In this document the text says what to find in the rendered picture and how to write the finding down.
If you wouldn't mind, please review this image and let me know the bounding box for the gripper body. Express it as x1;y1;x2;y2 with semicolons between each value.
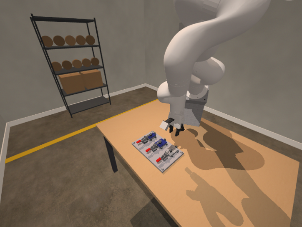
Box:
168;112;184;129

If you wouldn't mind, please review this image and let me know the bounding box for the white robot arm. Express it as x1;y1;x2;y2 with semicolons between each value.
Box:
157;0;271;114

